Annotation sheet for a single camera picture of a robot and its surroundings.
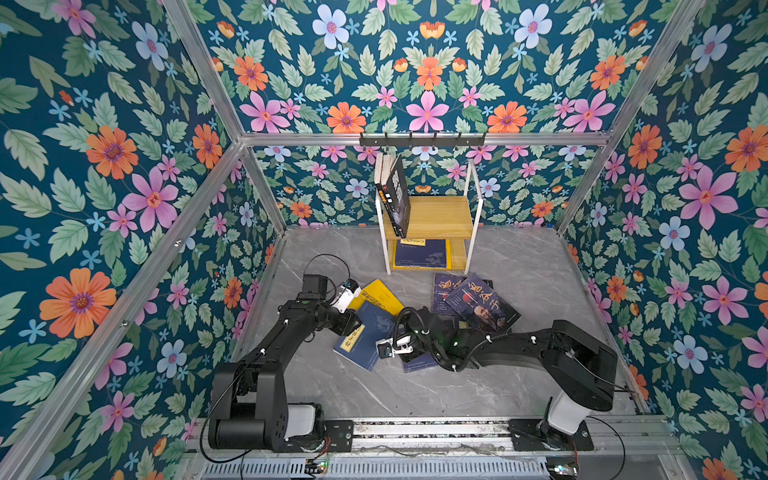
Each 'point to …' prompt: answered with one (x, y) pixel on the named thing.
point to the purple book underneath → (443, 283)
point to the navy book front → (424, 253)
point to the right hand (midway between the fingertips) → (395, 321)
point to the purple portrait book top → (478, 299)
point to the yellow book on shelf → (448, 253)
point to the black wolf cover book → (393, 195)
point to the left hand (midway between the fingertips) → (355, 311)
